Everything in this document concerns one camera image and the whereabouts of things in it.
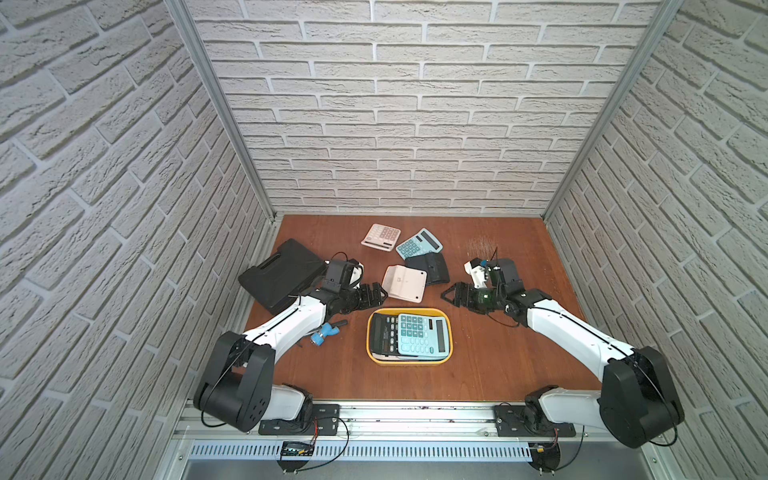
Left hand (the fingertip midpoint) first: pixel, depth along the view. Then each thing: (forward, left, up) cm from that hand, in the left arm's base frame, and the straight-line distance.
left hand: (370, 290), depth 88 cm
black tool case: (+10, +28, -6) cm, 31 cm away
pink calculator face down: (+6, -11, -6) cm, 14 cm away
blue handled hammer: (-10, +12, -6) cm, 17 cm away
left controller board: (-38, +17, -12) cm, 44 cm away
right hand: (-4, -24, +2) cm, 25 cm away
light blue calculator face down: (-14, -15, -3) cm, 21 cm away
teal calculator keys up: (+25, -18, -7) cm, 31 cm away
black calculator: (-14, -5, -3) cm, 15 cm away
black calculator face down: (+13, -21, -5) cm, 25 cm away
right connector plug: (-41, -43, -8) cm, 60 cm away
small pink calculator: (+27, -3, -7) cm, 28 cm away
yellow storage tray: (-6, -19, -4) cm, 20 cm away
